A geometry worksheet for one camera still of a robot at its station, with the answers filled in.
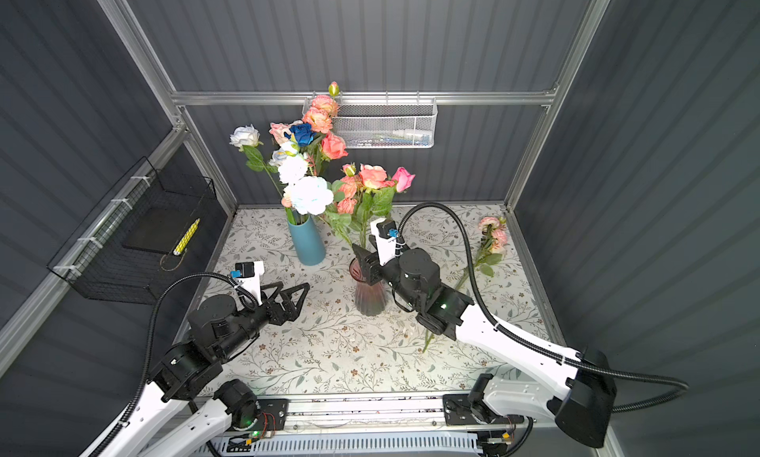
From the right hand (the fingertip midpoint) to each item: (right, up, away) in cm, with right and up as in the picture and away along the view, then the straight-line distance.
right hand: (364, 244), depth 67 cm
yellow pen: (-45, -1, +4) cm, 45 cm away
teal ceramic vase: (-20, 0, +28) cm, 34 cm away
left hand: (-16, -10, +1) cm, 19 cm away
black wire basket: (-59, -4, -2) cm, 59 cm away
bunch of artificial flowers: (+41, -7, +35) cm, 54 cm away
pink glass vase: (+1, -17, +20) cm, 26 cm away
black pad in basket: (-53, +4, +8) cm, 53 cm away
